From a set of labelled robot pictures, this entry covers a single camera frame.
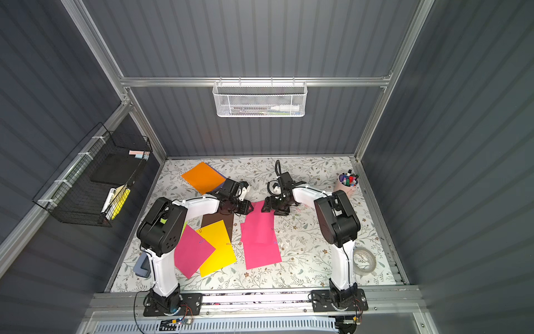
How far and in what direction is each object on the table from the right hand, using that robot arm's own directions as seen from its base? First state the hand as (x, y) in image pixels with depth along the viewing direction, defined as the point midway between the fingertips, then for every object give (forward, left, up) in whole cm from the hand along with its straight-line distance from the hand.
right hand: (270, 211), depth 96 cm
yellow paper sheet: (-11, +24, -3) cm, 26 cm away
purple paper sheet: (+22, +25, -2) cm, 33 cm away
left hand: (+2, +10, 0) cm, 10 cm away
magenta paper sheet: (-7, +5, -2) cm, 9 cm away
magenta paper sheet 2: (-19, +4, -1) cm, 20 cm away
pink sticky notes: (+13, +55, +26) cm, 62 cm away
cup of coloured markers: (+10, -35, +9) cm, 38 cm away
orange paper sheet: (+22, +37, -2) cm, 43 cm away
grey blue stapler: (-26, +49, +2) cm, 55 cm away
